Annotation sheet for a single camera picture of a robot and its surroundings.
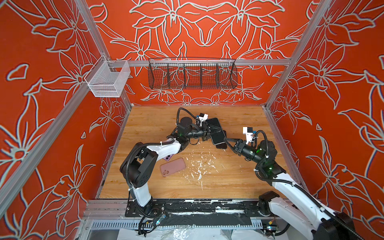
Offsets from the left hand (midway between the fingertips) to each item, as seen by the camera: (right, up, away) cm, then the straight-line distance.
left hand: (221, 130), depth 72 cm
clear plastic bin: (-69, +32, +21) cm, 79 cm away
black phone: (-2, -2, +1) cm, 3 cm away
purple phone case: (-29, -18, +18) cm, 39 cm away
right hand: (0, -6, -1) cm, 6 cm away
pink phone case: (-27, -24, +17) cm, 40 cm away
